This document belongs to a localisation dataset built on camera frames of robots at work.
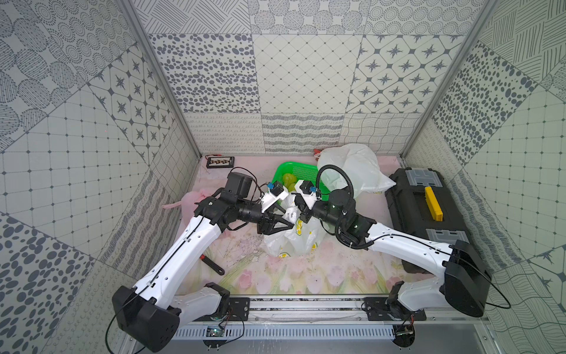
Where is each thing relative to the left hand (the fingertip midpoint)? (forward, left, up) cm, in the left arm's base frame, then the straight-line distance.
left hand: (293, 223), depth 64 cm
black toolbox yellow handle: (+17, -49, -13) cm, 54 cm away
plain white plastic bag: (+36, -29, -13) cm, 48 cm away
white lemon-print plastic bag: (0, -2, -11) cm, 11 cm away
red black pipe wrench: (-4, +31, -28) cm, 42 cm away
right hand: (+12, +1, -2) cm, 12 cm away
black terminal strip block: (+50, +41, -25) cm, 69 cm away
